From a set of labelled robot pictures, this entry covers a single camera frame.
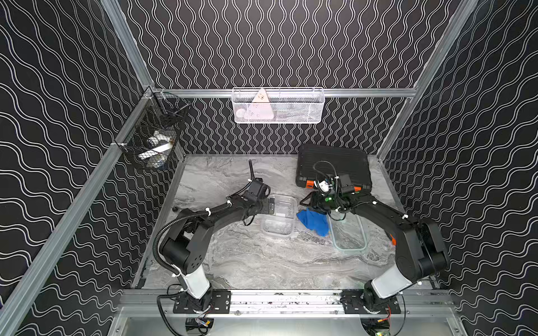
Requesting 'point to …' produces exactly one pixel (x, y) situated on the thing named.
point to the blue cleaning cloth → (314, 220)
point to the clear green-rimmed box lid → (348, 234)
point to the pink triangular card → (260, 107)
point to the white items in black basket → (157, 147)
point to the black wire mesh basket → (162, 111)
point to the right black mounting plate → (353, 304)
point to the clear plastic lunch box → (283, 222)
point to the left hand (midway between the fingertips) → (263, 201)
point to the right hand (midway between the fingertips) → (304, 204)
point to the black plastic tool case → (353, 161)
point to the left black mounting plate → (221, 303)
